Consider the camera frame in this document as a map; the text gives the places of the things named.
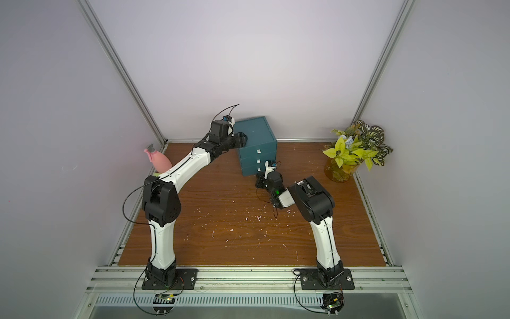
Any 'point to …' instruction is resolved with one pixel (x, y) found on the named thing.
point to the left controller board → (163, 304)
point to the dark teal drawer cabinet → (261, 145)
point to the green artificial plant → (359, 143)
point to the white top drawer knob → (258, 151)
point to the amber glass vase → (336, 174)
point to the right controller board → (333, 302)
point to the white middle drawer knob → (258, 161)
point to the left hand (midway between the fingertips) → (245, 135)
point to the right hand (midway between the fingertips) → (256, 170)
